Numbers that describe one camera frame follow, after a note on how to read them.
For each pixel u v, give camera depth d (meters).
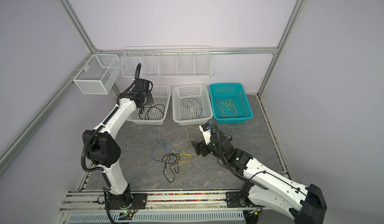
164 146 0.94
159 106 1.12
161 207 0.73
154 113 1.08
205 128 0.63
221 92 1.19
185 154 0.87
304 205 0.40
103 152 0.49
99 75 0.97
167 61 0.99
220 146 0.52
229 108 1.11
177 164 0.85
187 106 1.13
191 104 1.15
